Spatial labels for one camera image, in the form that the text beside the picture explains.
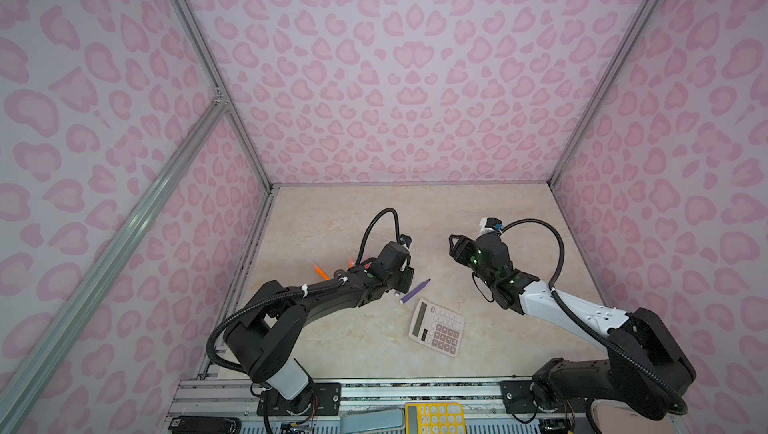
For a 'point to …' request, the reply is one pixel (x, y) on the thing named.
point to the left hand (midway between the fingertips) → (410, 267)
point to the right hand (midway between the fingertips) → (456, 237)
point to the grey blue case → (391, 419)
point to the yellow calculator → (434, 418)
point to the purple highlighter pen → (411, 294)
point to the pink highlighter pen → (366, 266)
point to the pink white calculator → (437, 327)
